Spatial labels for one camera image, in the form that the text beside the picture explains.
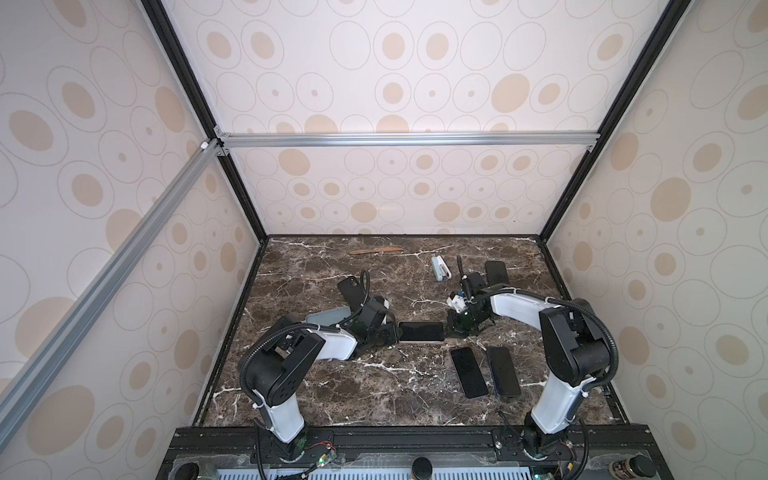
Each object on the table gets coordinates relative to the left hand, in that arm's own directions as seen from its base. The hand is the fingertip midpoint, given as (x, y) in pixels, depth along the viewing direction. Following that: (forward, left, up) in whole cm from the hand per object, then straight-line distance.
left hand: (411, 332), depth 91 cm
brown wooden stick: (+36, +12, -4) cm, 38 cm away
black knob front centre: (-35, -1, +9) cm, 36 cm away
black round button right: (-34, -47, +6) cm, 58 cm away
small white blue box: (+25, -11, -1) cm, 27 cm away
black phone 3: (-12, -27, -2) cm, 29 cm away
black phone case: (+18, +20, -5) cm, 27 cm away
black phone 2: (-11, -16, -2) cm, 20 cm away
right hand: (0, -11, -3) cm, 11 cm away
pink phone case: (-2, -3, -3) cm, 4 cm away
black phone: (+1, -3, -1) cm, 4 cm away
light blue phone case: (+6, +26, -3) cm, 27 cm away
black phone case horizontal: (+25, -32, -3) cm, 41 cm away
